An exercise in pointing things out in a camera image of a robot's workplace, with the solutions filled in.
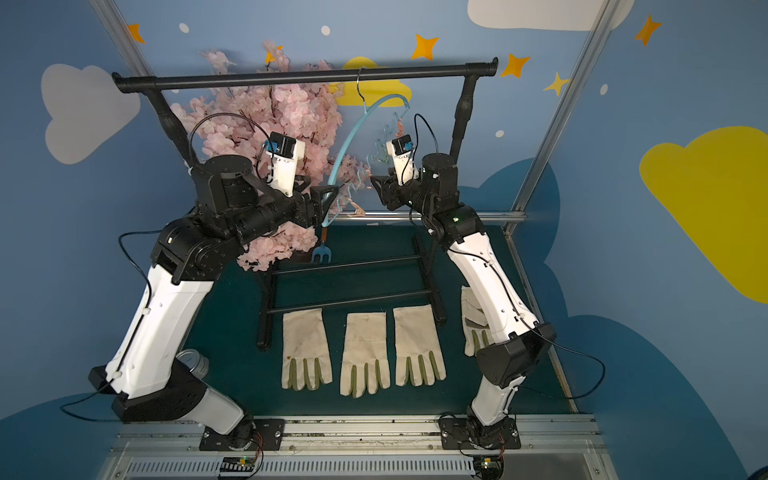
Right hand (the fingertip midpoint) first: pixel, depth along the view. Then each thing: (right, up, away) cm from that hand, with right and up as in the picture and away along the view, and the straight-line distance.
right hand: (387, 171), depth 69 cm
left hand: (-13, -5, -13) cm, 19 cm away
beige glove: (-25, -49, +20) cm, 58 cm away
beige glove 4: (+28, -43, +24) cm, 57 cm away
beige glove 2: (-7, -47, +21) cm, 52 cm away
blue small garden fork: (-25, -18, +45) cm, 55 cm away
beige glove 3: (+9, -46, +22) cm, 52 cm away
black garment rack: (-40, -31, +32) cm, 60 cm away
